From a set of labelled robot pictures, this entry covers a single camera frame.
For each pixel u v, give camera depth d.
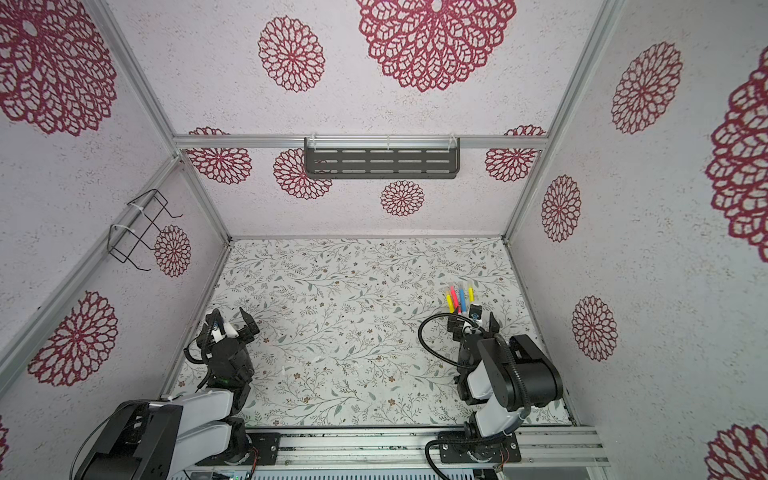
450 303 1.01
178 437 0.46
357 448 0.75
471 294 1.03
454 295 1.03
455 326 0.82
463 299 1.03
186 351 0.65
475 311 0.76
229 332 0.73
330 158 0.96
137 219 0.78
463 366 0.71
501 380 0.46
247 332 0.77
